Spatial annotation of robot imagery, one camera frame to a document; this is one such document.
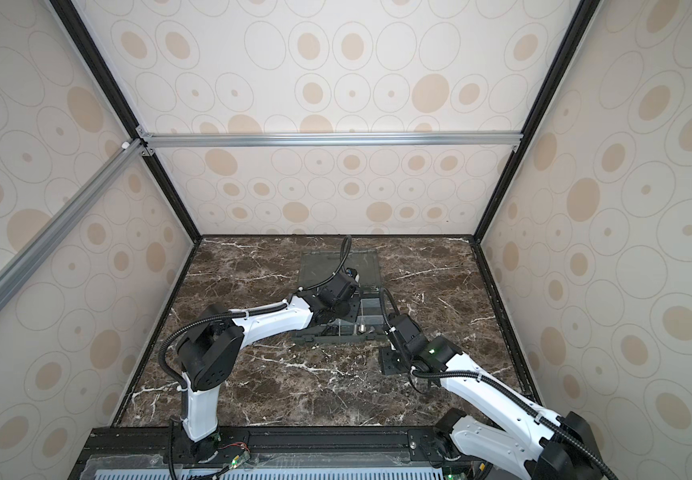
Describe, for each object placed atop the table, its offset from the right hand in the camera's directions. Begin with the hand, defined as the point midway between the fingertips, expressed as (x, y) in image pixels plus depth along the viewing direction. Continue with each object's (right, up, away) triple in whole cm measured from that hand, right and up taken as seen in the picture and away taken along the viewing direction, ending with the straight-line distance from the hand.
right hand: (388, 358), depth 81 cm
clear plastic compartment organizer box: (-4, +7, +11) cm, 14 cm away
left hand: (-6, +14, +9) cm, 18 cm away
